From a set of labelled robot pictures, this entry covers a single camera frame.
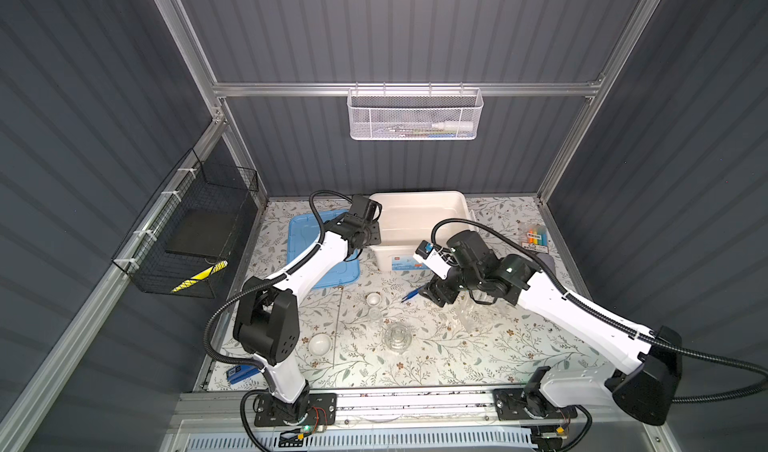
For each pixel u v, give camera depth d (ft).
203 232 2.35
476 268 1.81
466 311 2.98
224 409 2.47
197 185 2.61
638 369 1.37
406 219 3.24
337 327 2.85
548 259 3.29
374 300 2.99
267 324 1.50
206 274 2.28
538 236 3.48
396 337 2.67
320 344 2.74
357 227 2.15
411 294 3.02
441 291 2.14
